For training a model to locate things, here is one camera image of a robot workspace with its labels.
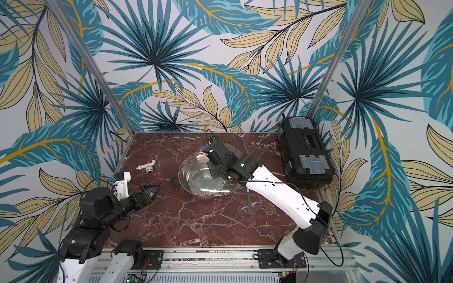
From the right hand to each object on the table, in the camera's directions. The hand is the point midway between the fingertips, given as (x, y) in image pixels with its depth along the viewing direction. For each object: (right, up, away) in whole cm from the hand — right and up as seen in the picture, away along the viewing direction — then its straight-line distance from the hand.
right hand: (217, 161), depth 72 cm
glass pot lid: (-10, -11, +25) cm, 30 cm away
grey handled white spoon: (+15, -24, +16) cm, 33 cm away
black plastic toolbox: (+42, -1, +12) cm, 44 cm away
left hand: (-23, -11, -6) cm, 26 cm away
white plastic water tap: (-41, -5, +28) cm, 50 cm away
